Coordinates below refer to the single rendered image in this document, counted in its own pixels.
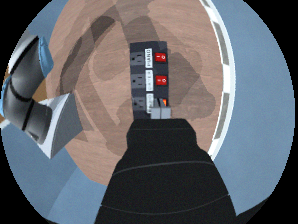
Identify black power strip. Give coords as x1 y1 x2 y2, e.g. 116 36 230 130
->
130 41 169 120

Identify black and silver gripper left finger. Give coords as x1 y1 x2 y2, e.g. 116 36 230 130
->
151 99 160 119

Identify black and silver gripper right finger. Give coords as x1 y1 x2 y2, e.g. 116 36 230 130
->
158 99 171 119

